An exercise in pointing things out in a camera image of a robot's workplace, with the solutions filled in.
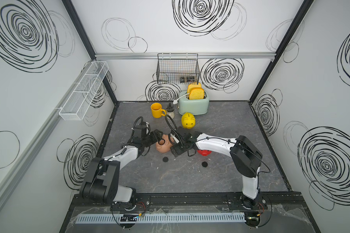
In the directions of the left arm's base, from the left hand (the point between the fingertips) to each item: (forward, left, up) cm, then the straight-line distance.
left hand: (159, 135), depth 91 cm
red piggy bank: (-10, -28, -2) cm, 30 cm away
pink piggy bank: (-9, -5, 0) cm, 10 cm away
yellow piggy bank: (+12, -19, 0) cm, 22 cm away
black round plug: (-5, -2, 0) cm, 6 cm away
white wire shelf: (-1, +39, +25) cm, 46 cm away
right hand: (-7, -12, -5) cm, 14 cm away
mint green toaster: (+26, -26, -1) cm, 37 cm away
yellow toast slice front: (+27, -24, +12) cm, 38 cm away
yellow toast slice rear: (+32, -20, +14) cm, 41 cm away
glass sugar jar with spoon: (+23, -7, -7) cm, 25 cm away
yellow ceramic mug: (+21, +4, -1) cm, 21 cm away
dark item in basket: (+26, -18, +25) cm, 40 cm away
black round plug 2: (-15, -29, -8) cm, 33 cm away
